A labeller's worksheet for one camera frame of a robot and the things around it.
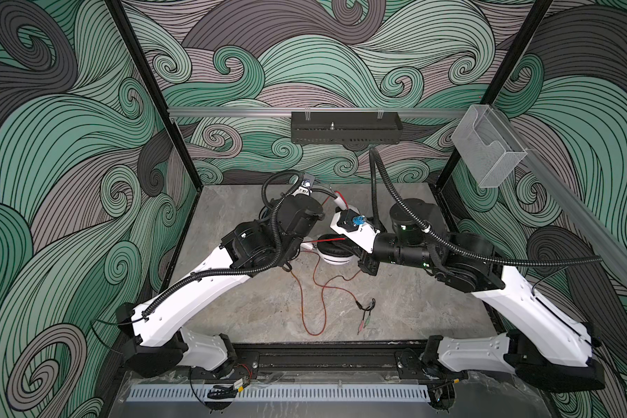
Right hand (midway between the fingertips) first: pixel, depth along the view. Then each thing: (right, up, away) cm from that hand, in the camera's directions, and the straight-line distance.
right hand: (339, 238), depth 55 cm
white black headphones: (-1, -3, +4) cm, 5 cm away
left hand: (-11, +9, +8) cm, 17 cm away
